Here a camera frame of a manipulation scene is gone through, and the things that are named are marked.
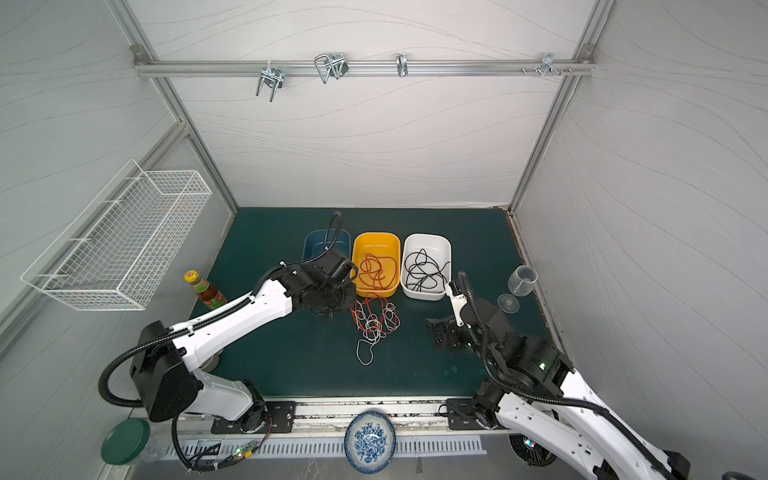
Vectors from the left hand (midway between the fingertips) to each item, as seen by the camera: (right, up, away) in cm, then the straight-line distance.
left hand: (351, 303), depth 79 cm
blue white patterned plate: (+6, -31, -9) cm, 33 cm away
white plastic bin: (+27, +15, +26) cm, 40 cm away
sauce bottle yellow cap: (-42, +1, +6) cm, 43 cm away
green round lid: (-45, -25, -18) cm, 54 cm away
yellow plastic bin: (+6, +11, +26) cm, 29 cm away
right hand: (+23, 0, -10) cm, 25 cm away
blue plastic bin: (-17, +16, +28) cm, 37 cm away
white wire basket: (-53, +15, -11) cm, 56 cm away
